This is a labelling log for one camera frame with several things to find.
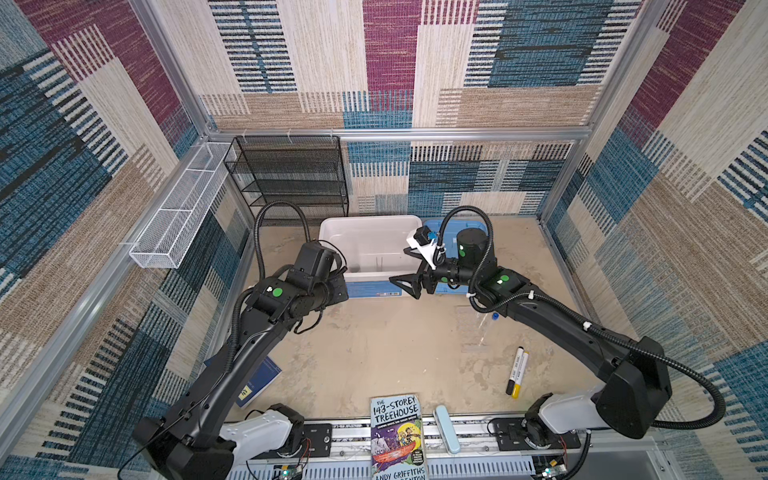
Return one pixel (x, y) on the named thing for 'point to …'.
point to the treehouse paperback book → (398, 444)
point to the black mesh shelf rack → (308, 170)
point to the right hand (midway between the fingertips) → (401, 267)
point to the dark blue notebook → (265, 374)
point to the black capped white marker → (517, 365)
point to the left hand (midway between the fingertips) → (343, 282)
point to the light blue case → (447, 429)
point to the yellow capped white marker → (517, 385)
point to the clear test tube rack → (472, 330)
